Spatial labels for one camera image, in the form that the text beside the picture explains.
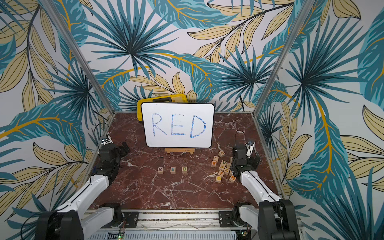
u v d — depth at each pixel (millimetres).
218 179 856
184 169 879
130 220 731
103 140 690
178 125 876
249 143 734
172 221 743
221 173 865
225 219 733
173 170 878
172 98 1055
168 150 931
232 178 851
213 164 902
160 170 876
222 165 902
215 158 925
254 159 748
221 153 950
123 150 777
